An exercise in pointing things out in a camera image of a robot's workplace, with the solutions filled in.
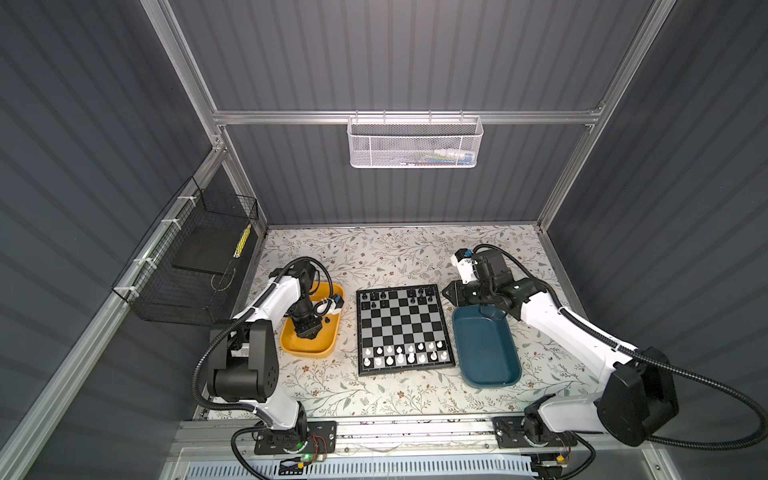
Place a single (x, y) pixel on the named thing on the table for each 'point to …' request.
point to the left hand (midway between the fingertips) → (303, 327)
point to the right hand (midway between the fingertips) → (449, 293)
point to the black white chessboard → (402, 328)
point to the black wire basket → (186, 271)
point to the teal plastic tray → (488, 351)
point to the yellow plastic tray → (322, 346)
